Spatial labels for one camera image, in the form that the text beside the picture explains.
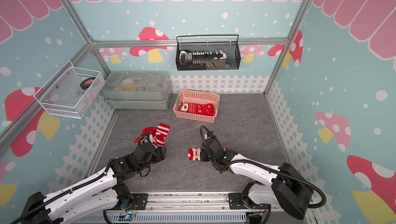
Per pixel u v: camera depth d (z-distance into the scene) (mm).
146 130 990
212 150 632
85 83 773
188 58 875
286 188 413
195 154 893
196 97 1161
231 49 920
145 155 601
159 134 948
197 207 743
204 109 1086
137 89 1023
